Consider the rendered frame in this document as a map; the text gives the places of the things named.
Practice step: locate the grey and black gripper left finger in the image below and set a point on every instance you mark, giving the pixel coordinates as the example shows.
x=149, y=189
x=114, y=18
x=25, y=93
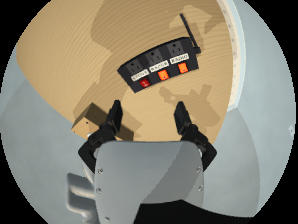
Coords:
x=105, y=132

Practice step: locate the black power strip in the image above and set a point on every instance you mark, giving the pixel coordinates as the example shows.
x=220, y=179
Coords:
x=161, y=62

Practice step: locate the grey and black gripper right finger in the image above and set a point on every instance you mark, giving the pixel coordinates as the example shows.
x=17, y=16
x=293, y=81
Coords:
x=189, y=132

